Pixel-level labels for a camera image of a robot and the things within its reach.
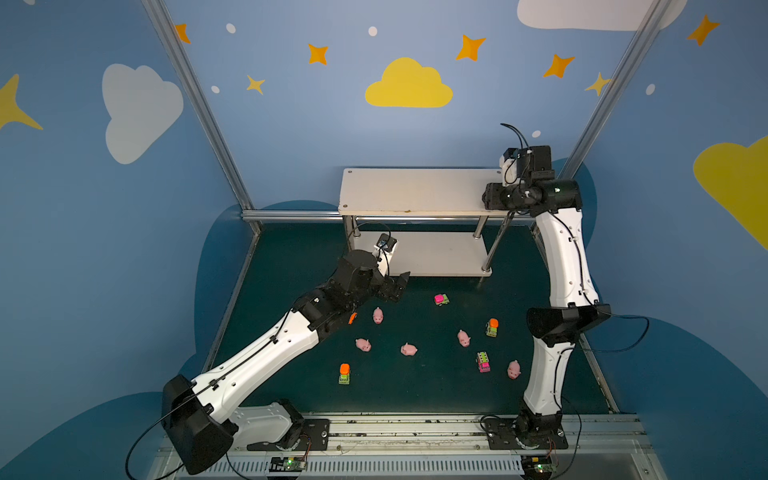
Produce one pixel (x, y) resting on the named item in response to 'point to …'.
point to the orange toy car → (353, 316)
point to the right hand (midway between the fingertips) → (497, 191)
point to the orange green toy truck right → (491, 327)
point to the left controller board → (287, 464)
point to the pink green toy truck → (483, 362)
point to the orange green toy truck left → (344, 375)
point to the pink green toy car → (441, 299)
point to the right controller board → (537, 467)
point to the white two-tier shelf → (419, 192)
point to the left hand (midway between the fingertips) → (395, 263)
